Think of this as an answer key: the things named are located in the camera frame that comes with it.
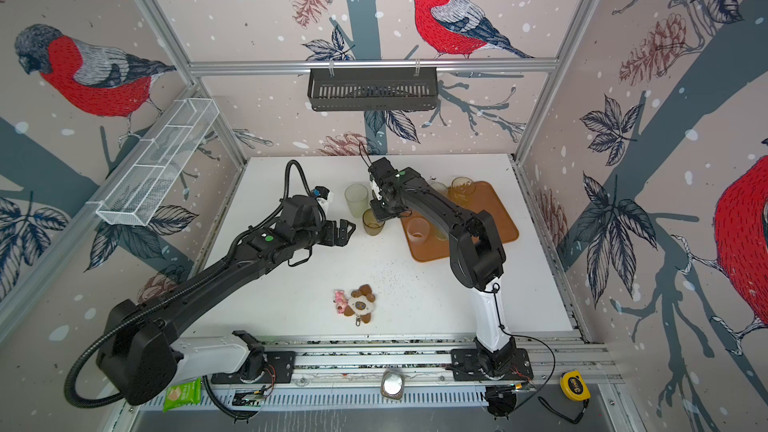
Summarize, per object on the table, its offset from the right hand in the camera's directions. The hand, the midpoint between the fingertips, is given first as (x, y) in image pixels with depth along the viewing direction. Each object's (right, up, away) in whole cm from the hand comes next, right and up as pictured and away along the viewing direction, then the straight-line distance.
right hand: (381, 216), depth 93 cm
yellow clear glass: (+28, +9, +11) cm, 32 cm away
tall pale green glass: (-8, +6, +5) cm, 11 cm away
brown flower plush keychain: (-5, -23, -11) cm, 26 cm away
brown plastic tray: (+15, -8, 0) cm, 17 cm away
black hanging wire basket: (-3, +44, +12) cm, 46 cm away
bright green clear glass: (+20, -6, +4) cm, 21 cm away
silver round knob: (+4, -32, -30) cm, 45 cm away
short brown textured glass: (-3, -2, 0) cm, 4 cm away
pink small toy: (-11, -23, -10) cm, 27 cm away
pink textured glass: (+12, -4, 0) cm, 13 cm away
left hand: (-10, -1, -13) cm, 16 cm away
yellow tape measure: (+47, -37, -24) cm, 64 cm away
